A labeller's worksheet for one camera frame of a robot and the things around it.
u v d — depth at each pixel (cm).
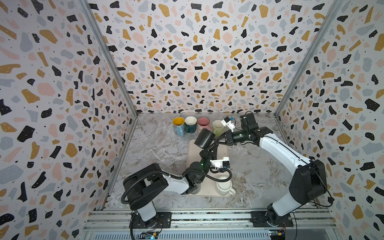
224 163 69
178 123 105
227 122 76
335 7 71
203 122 104
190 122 106
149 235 70
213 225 73
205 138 77
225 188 77
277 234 71
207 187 84
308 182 44
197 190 81
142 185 48
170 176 52
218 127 100
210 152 72
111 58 88
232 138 71
